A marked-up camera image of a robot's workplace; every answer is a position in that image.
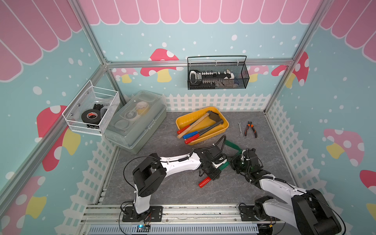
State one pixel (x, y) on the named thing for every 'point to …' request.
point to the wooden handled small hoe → (192, 126)
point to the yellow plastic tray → (186, 120)
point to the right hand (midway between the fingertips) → (225, 156)
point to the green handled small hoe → (203, 182)
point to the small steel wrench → (241, 134)
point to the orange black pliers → (249, 124)
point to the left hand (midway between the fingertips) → (214, 176)
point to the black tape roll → (91, 115)
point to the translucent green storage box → (142, 116)
